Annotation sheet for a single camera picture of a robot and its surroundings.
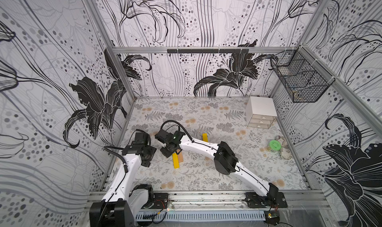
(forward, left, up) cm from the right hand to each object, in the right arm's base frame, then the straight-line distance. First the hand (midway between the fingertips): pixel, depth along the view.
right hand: (168, 149), depth 93 cm
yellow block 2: (-8, -6, +2) cm, 10 cm away
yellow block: (+8, -24, +1) cm, 25 cm away
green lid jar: (-1, -65, +5) cm, 65 cm away
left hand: (-7, +5, +7) cm, 11 cm away
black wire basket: (+33, -85, +29) cm, 95 cm away
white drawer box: (+18, -58, +15) cm, 63 cm away
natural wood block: (-5, -9, +2) cm, 10 cm away
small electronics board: (-34, -55, -2) cm, 65 cm away
